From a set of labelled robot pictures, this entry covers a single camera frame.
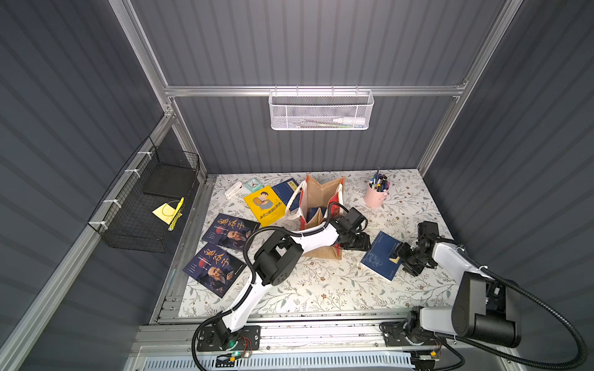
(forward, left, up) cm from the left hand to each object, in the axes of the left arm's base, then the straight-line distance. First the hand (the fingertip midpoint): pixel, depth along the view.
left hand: (371, 251), depth 90 cm
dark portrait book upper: (+11, +60, -3) cm, 61 cm away
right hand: (-3, -11, -1) cm, 11 cm away
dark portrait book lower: (-6, +60, -2) cm, 61 cm away
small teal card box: (+38, +51, -2) cm, 64 cm away
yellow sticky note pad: (+3, +72, +23) cm, 75 cm away
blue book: (+36, +35, -3) cm, 50 cm away
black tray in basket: (+15, +74, +25) cm, 79 cm away
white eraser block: (+33, +60, 0) cm, 68 cm away
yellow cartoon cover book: (+25, +44, -2) cm, 50 cm away
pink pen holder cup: (+25, -6, +8) cm, 27 cm away
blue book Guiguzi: (-1, -3, -3) cm, 4 cm away
